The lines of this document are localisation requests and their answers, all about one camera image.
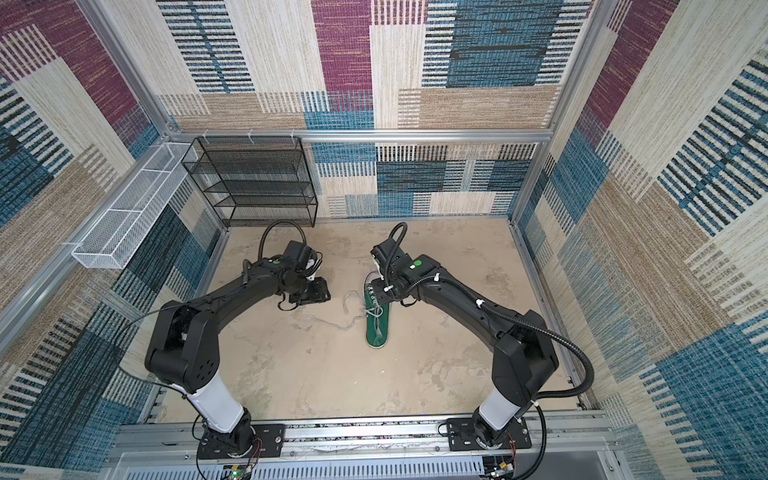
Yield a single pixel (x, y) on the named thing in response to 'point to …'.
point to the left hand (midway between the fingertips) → (326, 292)
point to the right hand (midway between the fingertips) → (386, 294)
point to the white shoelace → (354, 303)
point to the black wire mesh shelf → (256, 180)
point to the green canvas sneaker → (384, 320)
